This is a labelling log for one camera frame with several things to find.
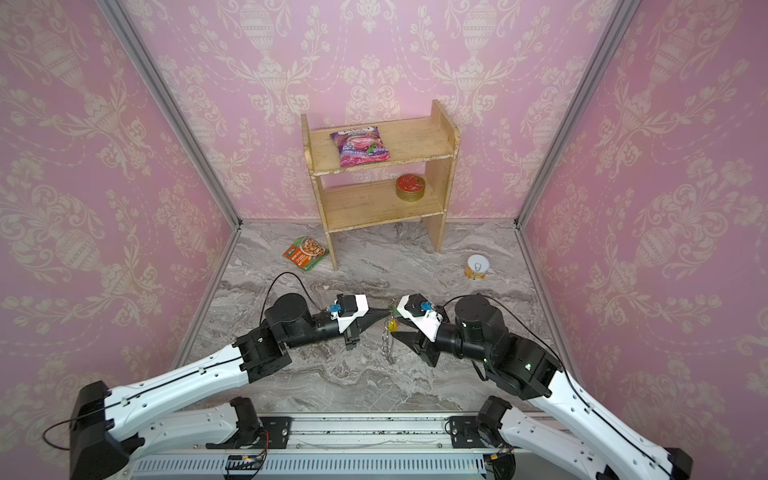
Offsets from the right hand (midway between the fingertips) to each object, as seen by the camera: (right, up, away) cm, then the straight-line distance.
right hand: (400, 324), depth 62 cm
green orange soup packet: (-33, +14, +47) cm, 59 cm away
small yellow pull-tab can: (+27, +10, +38) cm, 48 cm away
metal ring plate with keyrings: (-2, -3, -2) cm, 4 cm away
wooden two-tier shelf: (-5, +43, +47) cm, 64 cm away
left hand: (-3, +2, -1) cm, 4 cm away
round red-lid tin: (+4, +36, +35) cm, 50 cm away
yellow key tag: (-2, 0, -1) cm, 2 cm away
